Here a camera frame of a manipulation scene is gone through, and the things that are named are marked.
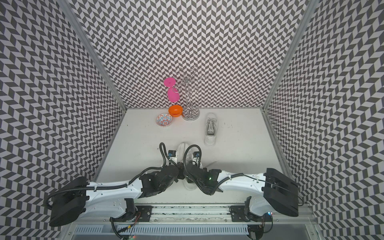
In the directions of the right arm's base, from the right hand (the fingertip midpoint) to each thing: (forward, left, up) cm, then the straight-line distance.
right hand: (192, 172), depth 81 cm
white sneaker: (-3, +2, +27) cm, 27 cm away
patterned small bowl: (+42, +23, -4) cm, 48 cm away
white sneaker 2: (+29, -12, +4) cm, 31 cm away
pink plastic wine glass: (+49, +14, +16) cm, 54 cm away
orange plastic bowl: (+49, +14, -2) cm, 51 cm away
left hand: (+3, +3, +4) cm, 6 cm away
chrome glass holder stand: (+59, +3, +22) cm, 62 cm away
